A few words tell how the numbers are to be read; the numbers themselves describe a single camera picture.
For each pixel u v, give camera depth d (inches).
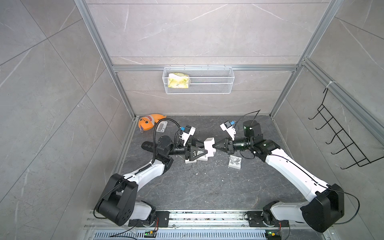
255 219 28.7
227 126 25.6
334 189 15.7
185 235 27.5
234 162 35.8
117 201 16.5
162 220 28.8
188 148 24.6
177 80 33.8
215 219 29.4
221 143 26.4
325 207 15.1
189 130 25.0
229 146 24.8
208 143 25.3
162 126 43.6
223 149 26.1
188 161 36.4
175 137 24.1
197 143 28.2
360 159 22.8
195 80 39.7
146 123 41.2
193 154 24.6
